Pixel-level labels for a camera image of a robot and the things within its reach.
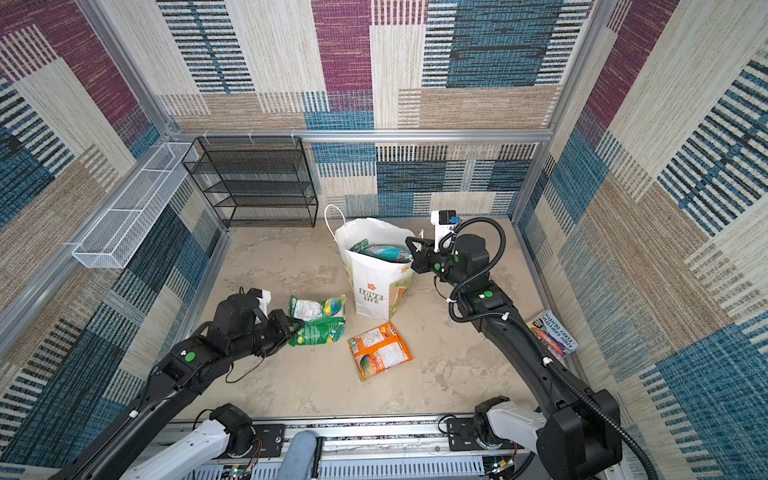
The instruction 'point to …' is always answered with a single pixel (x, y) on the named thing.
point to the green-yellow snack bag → (363, 244)
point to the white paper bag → (379, 289)
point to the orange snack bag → (378, 351)
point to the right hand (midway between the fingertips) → (406, 244)
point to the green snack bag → (324, 321)
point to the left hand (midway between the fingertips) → (307, 319)
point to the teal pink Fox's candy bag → (388, 253)
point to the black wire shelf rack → (256, 181)
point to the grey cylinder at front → (300, 457)
